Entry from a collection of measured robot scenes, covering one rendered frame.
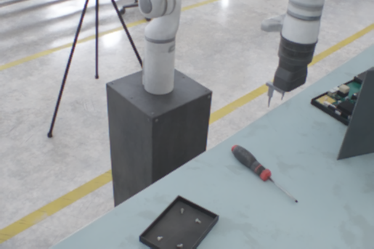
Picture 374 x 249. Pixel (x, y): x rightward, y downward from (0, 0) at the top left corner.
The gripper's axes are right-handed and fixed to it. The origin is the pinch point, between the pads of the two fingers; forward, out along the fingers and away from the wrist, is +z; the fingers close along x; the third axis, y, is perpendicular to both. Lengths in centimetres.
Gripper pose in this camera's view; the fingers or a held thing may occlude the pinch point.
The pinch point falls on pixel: (274, 103)
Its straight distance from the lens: 97.8
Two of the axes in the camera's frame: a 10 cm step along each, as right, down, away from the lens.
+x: 7.4, -3.5, 5.7
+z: -0.6, 8.2, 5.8
